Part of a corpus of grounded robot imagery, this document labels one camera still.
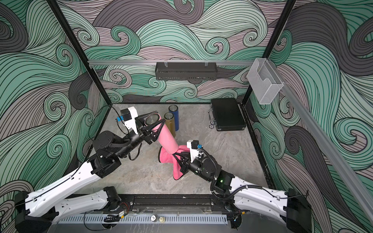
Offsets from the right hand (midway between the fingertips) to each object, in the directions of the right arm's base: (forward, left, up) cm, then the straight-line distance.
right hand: (171, 156), depth 65 cm
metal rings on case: (+42, -27, -24) cm, 56 cm away
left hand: (+6, +3, +22) cm, 23 cm away
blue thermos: (+32, 0, -3) cm, 32 cm away
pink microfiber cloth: (+1, +4, -4) cm, 5 cm away
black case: (+48, -42, -28) cm, 70 cm away
